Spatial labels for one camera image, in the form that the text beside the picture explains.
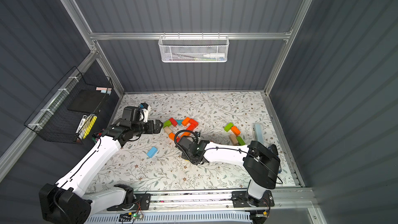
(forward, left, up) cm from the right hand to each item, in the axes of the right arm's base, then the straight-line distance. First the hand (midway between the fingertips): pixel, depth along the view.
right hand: (186, 154), depth 83 cm
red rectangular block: (+24, -3, -5) cm, 25 cm away
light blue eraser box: (+15, -42, -1) cm, 45 cm away
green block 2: (+20, -25, -5) cm, 32 cm away
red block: (+23, +10, -3) cm, 25 cm away
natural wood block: (+11, -27, -4) cm, 30 cm away
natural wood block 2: (+17, +14, -3) cm, 22 cm away
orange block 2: (+17, -30, -4) cm, 35 cm away
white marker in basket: (+51, -15, +28) cm, 60 cm away
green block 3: (+10, -31, -3) cm, 33 cm away
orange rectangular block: (+23, +3, -3) cm, 24 cm away
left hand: (+11, +16, +14) cm, 24 cm away
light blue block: (+2, +20, -3) cm, 21 cm away
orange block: (+14, +11, -5) cm, 18 cm away
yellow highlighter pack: (+3, +42, +22) cm, 48 cm away
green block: (+21, +15, -2) cm, 26 cm away
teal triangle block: (+23, +7, -3) cm, 24 cm away
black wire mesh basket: (+6, +55, +26) cm, 61 cm away
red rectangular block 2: (+21, -2, -4) cm, 21 cm away
